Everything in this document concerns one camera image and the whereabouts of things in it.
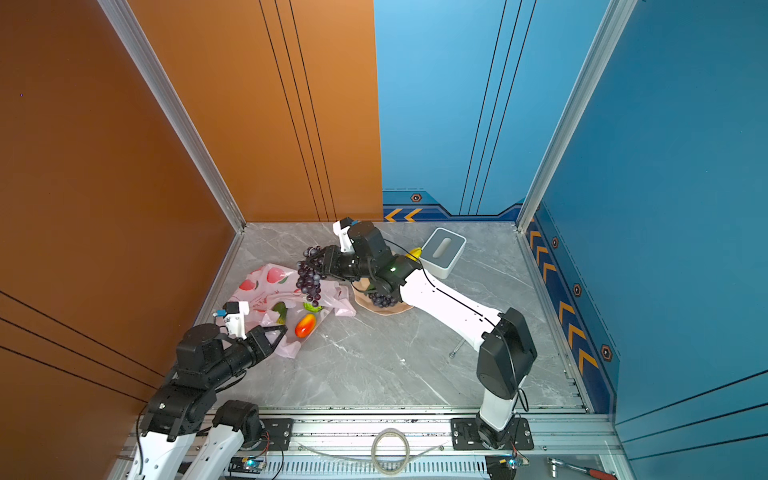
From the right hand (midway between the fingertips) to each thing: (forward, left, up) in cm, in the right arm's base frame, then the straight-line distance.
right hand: (313, 262), depth 71 cm
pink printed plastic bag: (-3, +12, -13) cm, 18 cm away
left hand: (-11, +6, -9) cm, 16 cm away
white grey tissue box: (+26, -36, -27) cm, 52 cm away
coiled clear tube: (-35, -15, -30) cm, 48 cm away
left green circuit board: (-37, +16, -32) cm, 51 cm away
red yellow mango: (-3, +8, -27) cm, 28 cm away
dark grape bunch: (+5, -15, -25) cm, 30 cm away
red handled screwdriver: (-38, -65, -30) cm, 81 cm away
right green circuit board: (-36, -48, -30) cm, 67 cm away
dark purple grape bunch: (-2, 0, 0) cm, 2 cm away
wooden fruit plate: (+6, -9, -27) cm, 29 cm away
